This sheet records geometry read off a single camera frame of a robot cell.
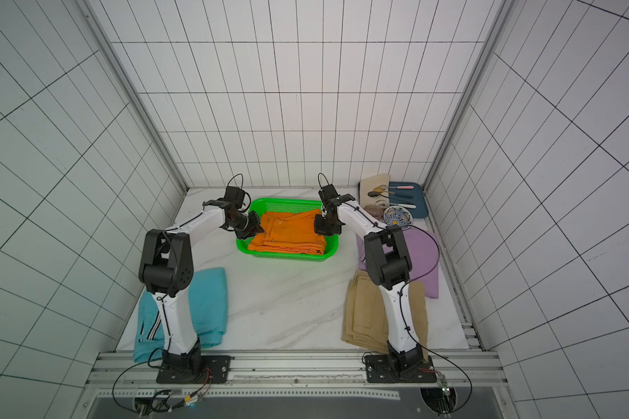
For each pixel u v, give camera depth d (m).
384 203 1.14
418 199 1.15
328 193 0.83
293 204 1.10
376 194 1.18
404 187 1.22
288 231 0.98
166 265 0.53
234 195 0.81
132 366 0.65
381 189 1.18
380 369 0.73
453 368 0.66
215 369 0.72
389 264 0.57
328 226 0.88
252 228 0.88
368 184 1.19
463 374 0.66
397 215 1.07
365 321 0.79
